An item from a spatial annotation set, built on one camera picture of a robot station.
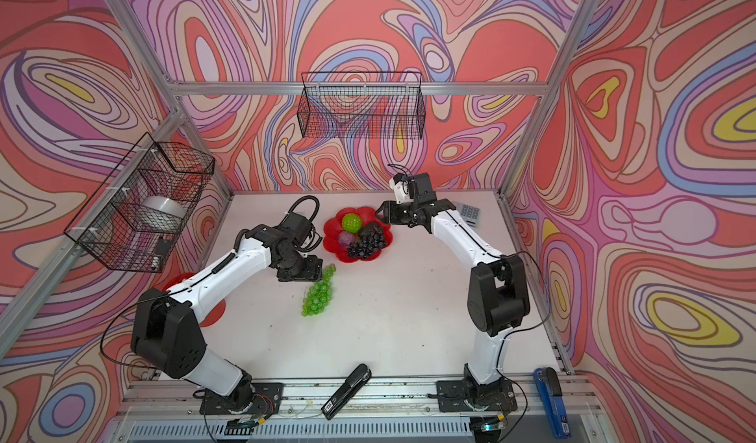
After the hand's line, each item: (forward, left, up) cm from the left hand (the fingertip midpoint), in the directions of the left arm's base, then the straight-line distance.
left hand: (316, 277), depth 84 cm
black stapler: (-26, -12, -6) cm, 30 cm away
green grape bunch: (-2, 0, -7) cm, 7 cm away
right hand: (+16, -20, +7) cm, 26 cm away
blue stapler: (-27, -61, -8) cm, 67 cm away
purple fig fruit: (+19, -7, -6) cm, 21 cm away
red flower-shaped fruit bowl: (+23, -2, -7) cm, 24 cm away
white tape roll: (+5, +35, +22) cm, 41 cm away
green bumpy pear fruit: (+23, -9, -3) cm, 25 cm away
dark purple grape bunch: (+17, -16, -4) cm, 24 cm away
